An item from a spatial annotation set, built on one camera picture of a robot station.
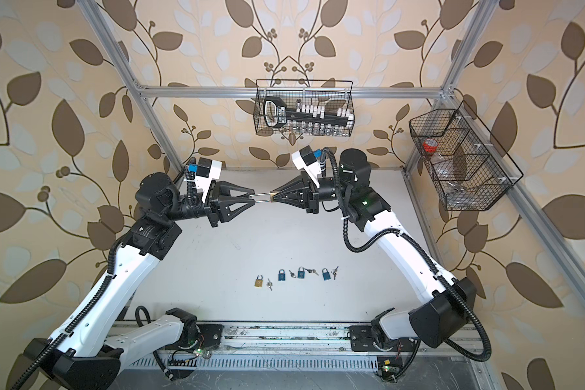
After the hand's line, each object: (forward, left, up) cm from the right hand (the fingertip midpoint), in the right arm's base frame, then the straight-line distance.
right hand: (276, 197), depth 57 cm
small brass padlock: (-5, +10, -41) cm, 43 cm away
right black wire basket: (+16, -58, -7) cm, 60 cm away
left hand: (-1, +5, +1) cm, 5 cm away
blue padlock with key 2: (-2, -6, -42) cm, 42 cm away
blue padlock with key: (-3, +2, -42) cm, 42 cm away
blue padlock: (-3, -15, -42) cm, 44 cm away
